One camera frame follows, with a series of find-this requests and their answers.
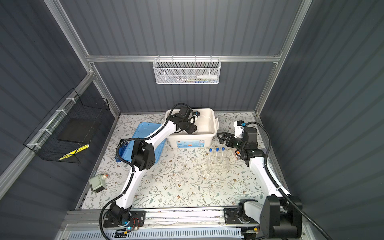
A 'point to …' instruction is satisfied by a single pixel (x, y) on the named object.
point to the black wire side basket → (44, 141)
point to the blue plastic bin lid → (145, 129)
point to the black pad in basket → (79, 130)
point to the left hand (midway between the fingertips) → (193, 126)
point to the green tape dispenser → (97, 183)
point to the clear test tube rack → (218, 162)
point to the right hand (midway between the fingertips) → (225, 136)
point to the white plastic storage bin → (207, 125)
